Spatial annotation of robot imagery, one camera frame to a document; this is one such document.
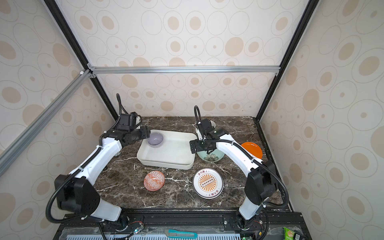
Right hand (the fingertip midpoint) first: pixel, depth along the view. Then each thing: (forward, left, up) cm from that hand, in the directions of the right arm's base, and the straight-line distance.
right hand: (198, 147), depth 85 cm
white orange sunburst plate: (-16, -5, -14) cm, 22 cm away
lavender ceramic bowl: (+14, +30, -11) cm, 35 cm away
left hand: (+8, +27, +8) cm, 29 cm away
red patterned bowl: (-14, +26, -14) cm, 33 cm away
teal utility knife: (-39, +14, -14) cm, 44 cm away
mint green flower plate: (+3, -11, -14) cm, 18 cm away
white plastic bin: (+4, +15, -13) cm, 21 cm away
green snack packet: (-40, -41, -14) cm, 60 cm away
